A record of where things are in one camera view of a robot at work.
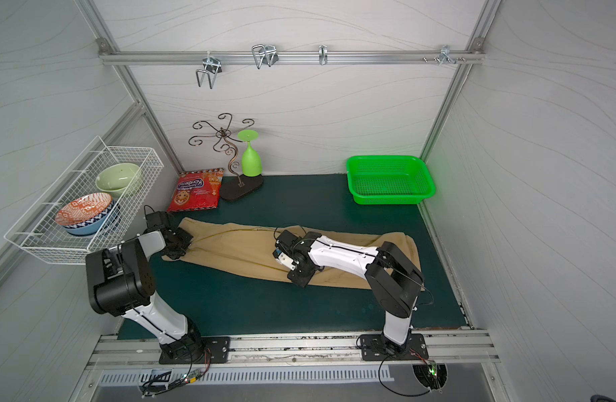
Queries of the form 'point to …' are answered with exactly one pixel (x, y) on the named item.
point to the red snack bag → (197, 190)
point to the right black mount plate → (377, 347)
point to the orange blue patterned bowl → (86, 214)
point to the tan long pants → (248, 248)
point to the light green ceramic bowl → (118, 179)
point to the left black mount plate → (219, 347)
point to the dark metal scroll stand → (240, 187)
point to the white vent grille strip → (341, 376)
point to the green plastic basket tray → (388, 180)
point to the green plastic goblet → (251, 163)
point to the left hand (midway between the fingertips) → (189, 241)
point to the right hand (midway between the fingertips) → (302, 273)
